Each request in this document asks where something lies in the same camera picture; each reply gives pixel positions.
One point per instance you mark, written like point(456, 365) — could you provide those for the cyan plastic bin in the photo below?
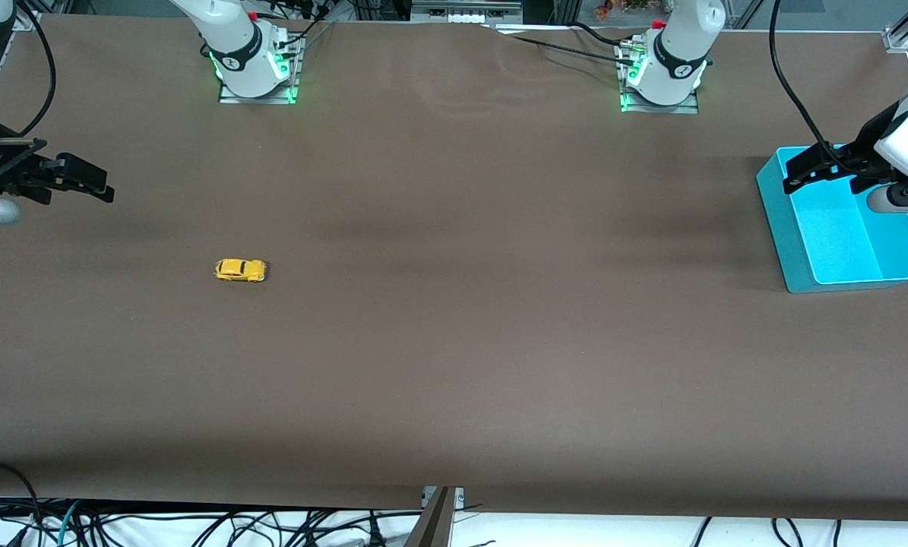
point(841, 243)

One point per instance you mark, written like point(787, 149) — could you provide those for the grey equipment box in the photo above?
point(465, 11)

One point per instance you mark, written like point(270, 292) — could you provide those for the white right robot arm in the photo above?
point(245, 67)

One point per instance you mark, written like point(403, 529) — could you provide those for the brown table cover sheet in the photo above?
point(454, 342)

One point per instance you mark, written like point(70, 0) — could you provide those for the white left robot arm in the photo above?
point(674, 76)

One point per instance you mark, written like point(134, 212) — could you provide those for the aluminium frame bracket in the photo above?
point(26, 20)

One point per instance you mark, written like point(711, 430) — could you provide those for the yellow beetle toy car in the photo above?
point(239, 269)

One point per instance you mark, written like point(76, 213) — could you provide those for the orange background object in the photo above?
point(621, 7)

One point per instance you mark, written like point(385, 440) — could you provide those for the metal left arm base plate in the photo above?
point(689, 109)

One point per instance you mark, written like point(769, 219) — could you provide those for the aluminium profile post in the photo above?
point(432, 520)

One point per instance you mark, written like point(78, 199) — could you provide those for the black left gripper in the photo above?
point(863, 148)

